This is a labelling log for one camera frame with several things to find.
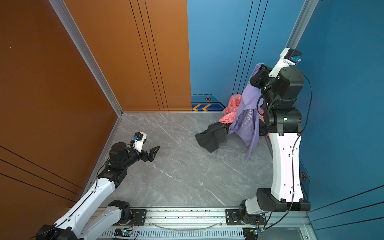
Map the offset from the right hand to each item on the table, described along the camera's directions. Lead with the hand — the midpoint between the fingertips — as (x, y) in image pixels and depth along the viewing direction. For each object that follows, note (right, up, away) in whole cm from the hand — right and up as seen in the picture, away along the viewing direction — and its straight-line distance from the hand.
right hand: (257, 63), depth 54 cm
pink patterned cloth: (-2, -15, +35) cm, 38 cm away
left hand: (-46, -31, +25) cm, 61 cm away
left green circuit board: (-57, -74, +16) cm, 95 cm away
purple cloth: (+5, -22, +27) cm, 35 cm away
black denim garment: (-10, -28, +33) cm, 44 cm away
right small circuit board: (+6, -72, +15) cm, 74 cm away
